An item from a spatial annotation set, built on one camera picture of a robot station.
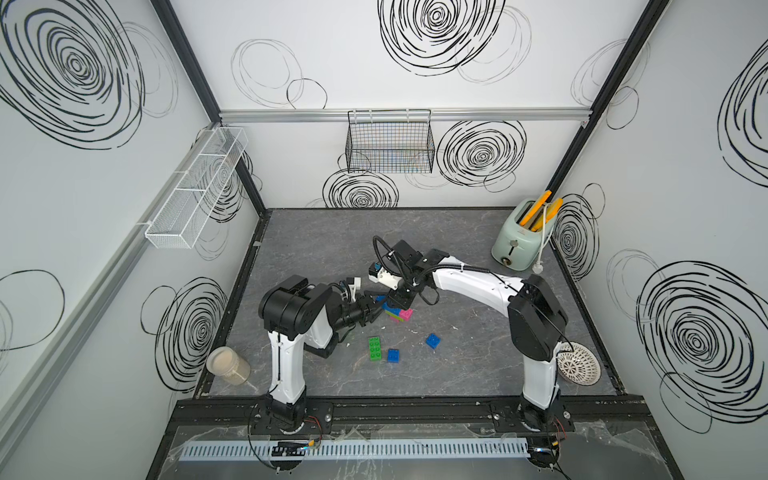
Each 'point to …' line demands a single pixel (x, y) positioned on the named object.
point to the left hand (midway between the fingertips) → (389, 303)
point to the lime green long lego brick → (395, 316)
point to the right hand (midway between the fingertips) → (393, 300)
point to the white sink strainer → (578, 363)
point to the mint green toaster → (520, 247)
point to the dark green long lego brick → (375, 348)
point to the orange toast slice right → (552, 209)
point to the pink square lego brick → (405, 314)
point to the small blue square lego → (393, 355)
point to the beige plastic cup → (228, 364)
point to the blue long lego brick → (395, 311)
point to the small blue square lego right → (433, 341)
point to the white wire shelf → (193, 194)
